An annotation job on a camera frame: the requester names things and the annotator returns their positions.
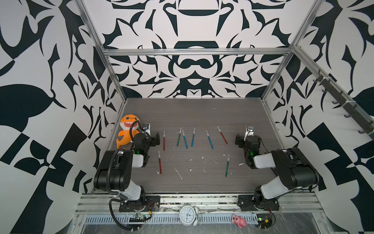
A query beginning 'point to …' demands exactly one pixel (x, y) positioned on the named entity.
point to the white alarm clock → (188, 215)
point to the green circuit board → (264, 224)
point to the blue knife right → (208, 135)
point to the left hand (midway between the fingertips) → (148, 130)
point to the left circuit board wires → (138, 220)
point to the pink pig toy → (239, 221)
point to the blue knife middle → (193, 137)
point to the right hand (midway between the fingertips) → (246, 133)
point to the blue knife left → (185, 140)
